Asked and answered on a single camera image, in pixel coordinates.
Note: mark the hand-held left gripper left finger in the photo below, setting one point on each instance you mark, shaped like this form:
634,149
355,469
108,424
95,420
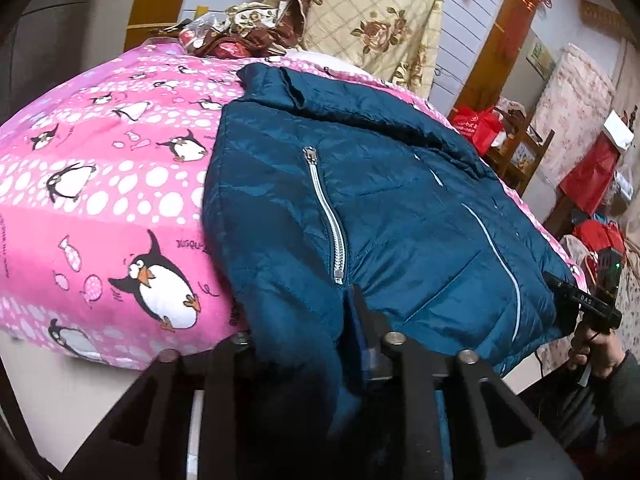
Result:
225,390

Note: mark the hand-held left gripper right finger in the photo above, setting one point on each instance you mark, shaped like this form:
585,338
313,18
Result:
364,332

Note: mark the teal quilted jacket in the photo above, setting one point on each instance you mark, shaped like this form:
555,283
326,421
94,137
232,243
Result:
400,210

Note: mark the person's right forearm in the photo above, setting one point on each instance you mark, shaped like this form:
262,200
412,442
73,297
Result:
615,405

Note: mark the person's right hand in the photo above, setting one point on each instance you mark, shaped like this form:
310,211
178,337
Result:
605,355

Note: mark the red plastic bags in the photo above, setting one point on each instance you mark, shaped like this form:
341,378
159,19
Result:
600,237

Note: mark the red hanging cloth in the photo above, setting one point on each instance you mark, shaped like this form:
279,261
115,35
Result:
592,175

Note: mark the wooden chair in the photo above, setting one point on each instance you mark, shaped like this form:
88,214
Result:
525,155

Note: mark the white paper bag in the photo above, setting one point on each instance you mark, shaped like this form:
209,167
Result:
619,130

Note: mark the pink floral quilt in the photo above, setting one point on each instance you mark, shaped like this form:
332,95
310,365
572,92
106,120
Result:
570,110

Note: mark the red gift bag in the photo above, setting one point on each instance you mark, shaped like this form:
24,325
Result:
477,127

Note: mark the pink penguin print blanket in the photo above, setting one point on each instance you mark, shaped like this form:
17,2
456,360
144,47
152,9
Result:
125,185

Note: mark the white pillow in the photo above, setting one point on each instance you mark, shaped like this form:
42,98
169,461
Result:
325,62

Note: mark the wooden pillar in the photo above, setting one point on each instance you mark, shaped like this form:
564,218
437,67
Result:
500,40

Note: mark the cream floral checked sheet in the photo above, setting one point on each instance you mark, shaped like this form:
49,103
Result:
370,15

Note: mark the grey refrigerator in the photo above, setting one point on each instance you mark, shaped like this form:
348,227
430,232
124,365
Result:
75,35

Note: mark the wall picture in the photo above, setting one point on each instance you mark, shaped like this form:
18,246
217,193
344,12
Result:
541,59

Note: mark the carved wooden rail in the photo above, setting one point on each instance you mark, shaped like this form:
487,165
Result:
602,12

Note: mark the wooden door frame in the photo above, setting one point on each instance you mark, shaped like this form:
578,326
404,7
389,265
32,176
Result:
155,5

